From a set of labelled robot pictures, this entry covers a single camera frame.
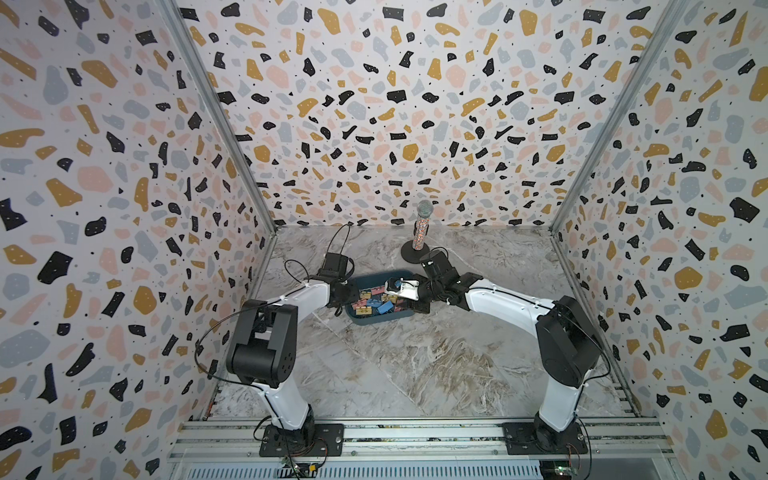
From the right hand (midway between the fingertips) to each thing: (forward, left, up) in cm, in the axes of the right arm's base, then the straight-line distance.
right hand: (399, 294), depth 88 cm
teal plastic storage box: (+2, +8, -10) cm, 13 cm away
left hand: (+5, +15, -7) cm, 17 cm away
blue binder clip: (0, +5, -8) cm, 10 cm away
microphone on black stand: (+22, -4, -5) cm, 23 cm away
